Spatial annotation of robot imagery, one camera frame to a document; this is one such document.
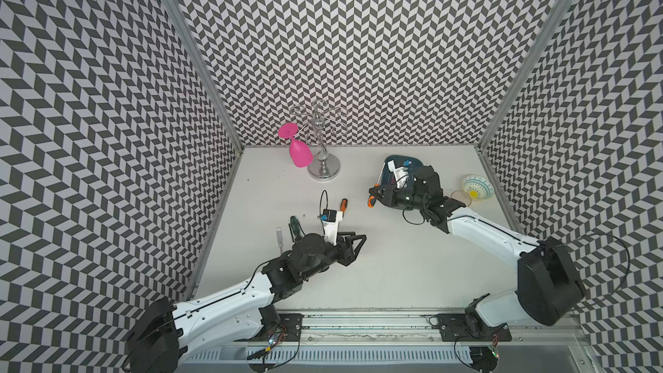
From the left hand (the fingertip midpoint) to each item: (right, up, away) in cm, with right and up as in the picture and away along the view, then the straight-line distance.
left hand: (360, 239), depth 73 cm
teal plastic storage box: (+14, +22, +1) cm, 26 cm away
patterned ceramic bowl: (+49, +13, +29) cm, 58 cm away
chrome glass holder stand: (-14, +21, +39) cm, 46 cm away
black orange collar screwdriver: (+4, +10, +6) cm, 13 cm away
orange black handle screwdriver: (-5, +6, +25) cm, 26 cm away
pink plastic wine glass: (-21, +26, +23) cm, 41 cm away
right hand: (+4, +12, +8) cm, 15 cm away
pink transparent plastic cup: (+43, +9, +31) cm, 54 cm away
